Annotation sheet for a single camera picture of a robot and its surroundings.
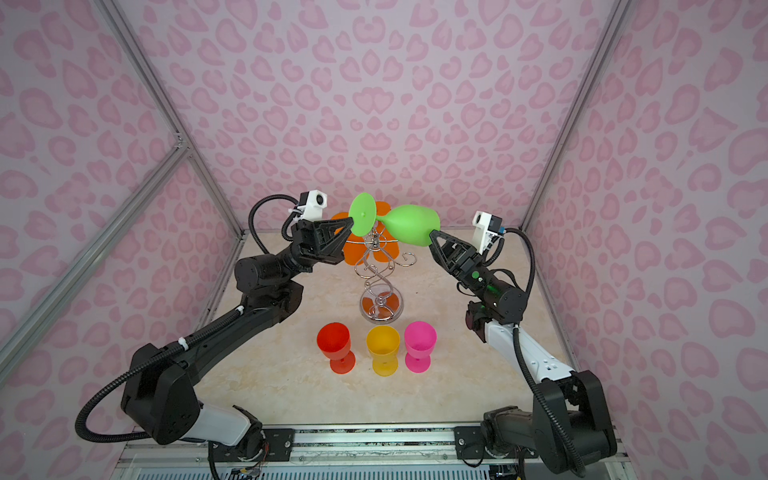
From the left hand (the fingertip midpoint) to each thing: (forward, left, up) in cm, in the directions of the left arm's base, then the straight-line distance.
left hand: (347, 229), depth 49 cm
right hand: (+3, -14, -7) cm, 16 cm away
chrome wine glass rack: (+16, -3, -50) cm, 53 cm away
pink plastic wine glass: (-1, -14, -41) cm, 43 cm away
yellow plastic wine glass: (-2, -4, -43) cm, 43 cm away
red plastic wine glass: (-2, +8, -38) cm, 39 cm away
